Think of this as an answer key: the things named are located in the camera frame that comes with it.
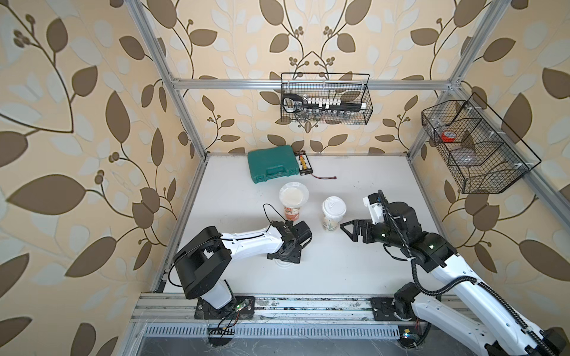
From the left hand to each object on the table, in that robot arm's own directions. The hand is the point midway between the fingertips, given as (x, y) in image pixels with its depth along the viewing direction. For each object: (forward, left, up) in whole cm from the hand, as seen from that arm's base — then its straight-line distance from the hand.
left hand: (288, 254), depth 85 cm
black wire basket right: (+22, -65, +34) cm, 77 cm away
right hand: (+4, -21, +18) cm, 28 cm away
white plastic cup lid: (+12, -17, +15) cm, 26 cm away
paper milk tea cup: (+9, -16, +13) cm, 23 cm away
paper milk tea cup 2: (+14, -1, +8) cm, 16 cm away
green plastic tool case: (+45, +9, +3) cm, 46 cm away
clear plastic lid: (-4, +2, +1) cm, 4 cm away
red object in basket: (+33, -59, +32) cm, 75 cm away
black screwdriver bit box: (+47, -8, 0) cm, 48 cm away
